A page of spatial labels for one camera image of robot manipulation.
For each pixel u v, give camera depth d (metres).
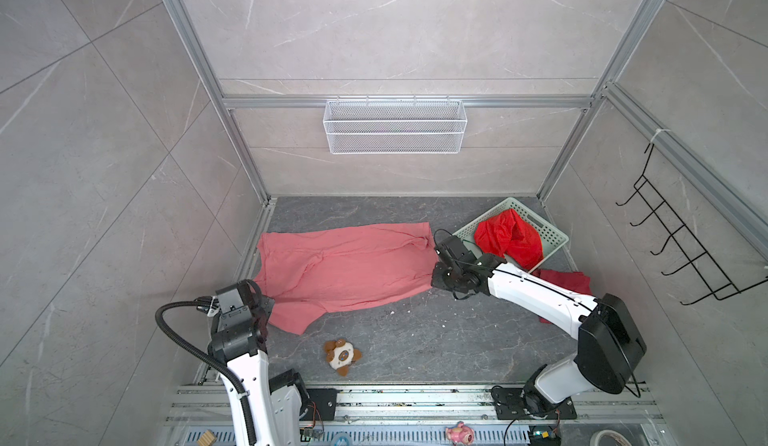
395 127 1.00
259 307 0.66
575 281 0.92
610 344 0.43
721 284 0.58
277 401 0.60
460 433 0.67
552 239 1.02
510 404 0.73
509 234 0.98
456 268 0.65
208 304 0.60
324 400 0.73
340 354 0.78
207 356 0.46
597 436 0.68
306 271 0.98
